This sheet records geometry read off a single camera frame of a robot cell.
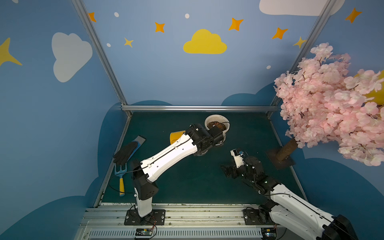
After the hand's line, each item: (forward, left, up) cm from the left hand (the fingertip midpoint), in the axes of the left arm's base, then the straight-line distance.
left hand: (184, 135), depth 72 cm
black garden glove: (+1, +41, -26) cm, 49 cm away
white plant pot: (+29, -22, -18) cm, 40 cm away
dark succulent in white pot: (+25, -20, -19) cm, 37 cm away
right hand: (-4, -25, -18) cm, 31 cm away
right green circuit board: (-36, -43, -30) cm, 63 cm away
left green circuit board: (-37, +19, -30) cm, 51 cm away
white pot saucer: (+15, -23, -29) cm, 40 cm away
